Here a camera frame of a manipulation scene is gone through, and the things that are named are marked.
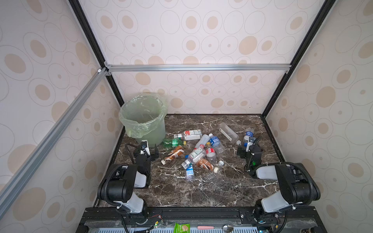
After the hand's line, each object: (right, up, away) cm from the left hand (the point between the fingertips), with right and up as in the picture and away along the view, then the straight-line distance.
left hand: (151, 143), depth 89 cm
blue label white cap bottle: (+66, +6, +13) cm, 68 cm away
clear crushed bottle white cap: (+35, -19, -4) cm, 40 cm away
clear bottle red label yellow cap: (+37, -7, +4) cm, 38 cm away
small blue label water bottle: (+24, -17, -5) cm, 29 cm away
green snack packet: (+20, -38, -21) cm, 48 cm away
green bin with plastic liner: (-9, +17, +13) cm, 23 cm away
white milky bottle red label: (+34, +2, +10) cm, 35 cm away
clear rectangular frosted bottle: (+54, +4, +16) cm, 56 cm away
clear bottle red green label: (+23, +4, +11) cm, 26 cm away
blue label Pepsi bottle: (+41, 0, +8) cm, 42 cm away
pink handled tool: (+31, -40, -17) cm, 54 cm away
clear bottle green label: (+28, -6, -5) cm, 29 cm away
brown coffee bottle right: (+34, -13, -4) cm, 37 cm away
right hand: (+65, -3, +4) cm, 66 cm away
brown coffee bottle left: (+15, -7, +3) cm, 17 cm away
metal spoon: (+43, -40, -18) cm, 61 cm away
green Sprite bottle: (+13, -1, +8) cm, 15 cm away
